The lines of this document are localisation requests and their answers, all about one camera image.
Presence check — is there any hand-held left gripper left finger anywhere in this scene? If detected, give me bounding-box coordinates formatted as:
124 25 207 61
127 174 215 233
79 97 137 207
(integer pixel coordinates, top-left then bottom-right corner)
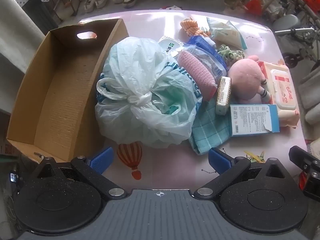
32 147 126 198

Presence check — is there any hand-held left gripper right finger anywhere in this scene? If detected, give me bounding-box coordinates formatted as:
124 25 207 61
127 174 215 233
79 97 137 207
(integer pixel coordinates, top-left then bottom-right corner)
195 147 288 198

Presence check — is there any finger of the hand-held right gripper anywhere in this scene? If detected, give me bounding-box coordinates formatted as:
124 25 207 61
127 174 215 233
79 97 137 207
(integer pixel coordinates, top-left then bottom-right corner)
289 145 320 174

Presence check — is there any teal checked cloth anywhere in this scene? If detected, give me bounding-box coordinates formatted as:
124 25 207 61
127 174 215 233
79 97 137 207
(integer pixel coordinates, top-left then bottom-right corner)
189 100 232 155

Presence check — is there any blue and white carton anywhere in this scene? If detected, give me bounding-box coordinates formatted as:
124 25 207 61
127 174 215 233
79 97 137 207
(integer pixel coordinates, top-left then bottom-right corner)
229 104 280 137

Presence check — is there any long gold box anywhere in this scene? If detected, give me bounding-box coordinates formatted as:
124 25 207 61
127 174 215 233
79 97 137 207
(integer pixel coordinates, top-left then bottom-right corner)
215 76 232 115

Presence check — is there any brown cardboard box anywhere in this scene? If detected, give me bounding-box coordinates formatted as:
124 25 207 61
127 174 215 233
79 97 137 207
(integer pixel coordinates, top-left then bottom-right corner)
6 18 130 163

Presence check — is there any pink plush toy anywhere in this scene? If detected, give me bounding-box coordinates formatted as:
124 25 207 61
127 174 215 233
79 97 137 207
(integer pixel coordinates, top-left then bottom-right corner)
227 55 272 105

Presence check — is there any pink knitted cloth roll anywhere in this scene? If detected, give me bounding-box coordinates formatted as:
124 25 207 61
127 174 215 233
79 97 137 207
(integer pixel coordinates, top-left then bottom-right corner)
177 50 218 100

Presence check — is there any pink wet wipes pack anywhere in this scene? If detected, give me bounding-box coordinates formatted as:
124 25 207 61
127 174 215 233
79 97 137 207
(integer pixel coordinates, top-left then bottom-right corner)
257 61 300 128

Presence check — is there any white plastic bag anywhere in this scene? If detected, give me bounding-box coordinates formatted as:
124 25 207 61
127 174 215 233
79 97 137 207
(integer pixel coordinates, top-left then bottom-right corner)
94 35 202 148

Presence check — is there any blue plastic packet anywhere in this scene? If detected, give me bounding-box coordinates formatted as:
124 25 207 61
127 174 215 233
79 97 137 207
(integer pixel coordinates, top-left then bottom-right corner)
179 35 228 77

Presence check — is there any green scrunchie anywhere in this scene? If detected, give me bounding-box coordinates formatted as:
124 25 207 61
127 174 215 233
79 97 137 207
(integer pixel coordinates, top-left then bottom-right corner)
217 44 246 62

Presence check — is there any wheelchair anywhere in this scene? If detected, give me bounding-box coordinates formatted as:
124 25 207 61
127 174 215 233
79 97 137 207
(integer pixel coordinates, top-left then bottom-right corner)
274 0 320 70

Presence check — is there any pale tissue pack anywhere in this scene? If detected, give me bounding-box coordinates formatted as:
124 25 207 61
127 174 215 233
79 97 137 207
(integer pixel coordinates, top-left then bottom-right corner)
206 17 248 50

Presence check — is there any grey padded stool seat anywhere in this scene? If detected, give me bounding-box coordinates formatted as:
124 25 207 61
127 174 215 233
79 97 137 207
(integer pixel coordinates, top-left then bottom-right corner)
272 14 300 32

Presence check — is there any orange striped cloth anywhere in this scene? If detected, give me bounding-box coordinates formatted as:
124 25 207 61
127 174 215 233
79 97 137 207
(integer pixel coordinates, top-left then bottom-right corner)
180 17 210 37

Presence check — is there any metal rack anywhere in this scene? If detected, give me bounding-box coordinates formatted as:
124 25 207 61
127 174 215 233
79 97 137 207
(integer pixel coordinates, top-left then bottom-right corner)
51 0 250 23

